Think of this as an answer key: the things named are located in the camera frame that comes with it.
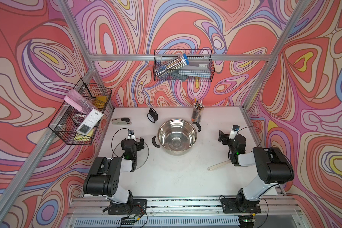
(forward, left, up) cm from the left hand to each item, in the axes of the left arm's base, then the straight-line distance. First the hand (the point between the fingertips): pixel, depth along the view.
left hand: (134, 138), depth 93 cm
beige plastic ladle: (-17, -52, -8) cm, 55 cm away
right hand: (+3, -63, 0) cm, 63 cm away
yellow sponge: (+16, +20, +20) cm, 33 cm away
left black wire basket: (-10, +26, +27) cm, 39 cm away
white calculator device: (-9, +18, +24) cm, 31 cm away
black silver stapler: (+18, +14, -4) cm, 23 cm away
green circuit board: (-44, -3, -10) cm, 45 cm away
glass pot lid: (-8, -5, -10) cm, 14 cm away
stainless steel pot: (+6, -29, -6) cm, 30 cm away
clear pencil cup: (+19, -44, +10) cm, 49 cm away
